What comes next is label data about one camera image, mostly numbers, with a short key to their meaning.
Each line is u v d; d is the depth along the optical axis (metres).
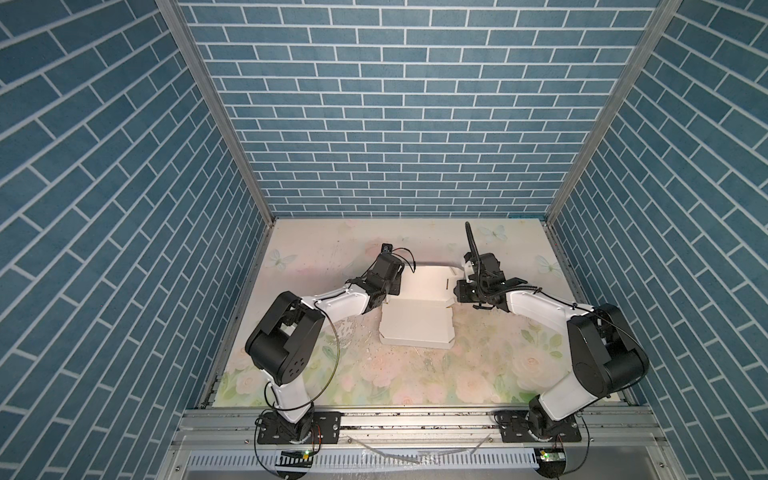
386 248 0.83
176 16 0.70
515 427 0.74
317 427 0.73
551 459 0.74
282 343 0.47
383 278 0.72
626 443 0.78
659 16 0.71
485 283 0.74
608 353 0.46
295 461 0.72
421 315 0.92
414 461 0.71
